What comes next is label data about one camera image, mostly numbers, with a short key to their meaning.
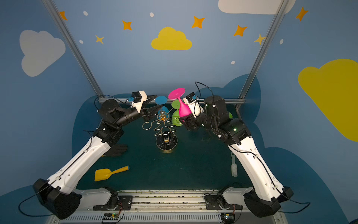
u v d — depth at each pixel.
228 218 0.73
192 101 0.51
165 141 0.98
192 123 0.54
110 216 0.73
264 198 0.38
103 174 0.83
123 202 0.76
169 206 0.74
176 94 0.55
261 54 0.88
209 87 1.12
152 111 0.56
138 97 0.49
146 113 0.56
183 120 0.56
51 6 0.69
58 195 0.37
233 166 0.87
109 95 1.18
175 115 0.87
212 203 0.75
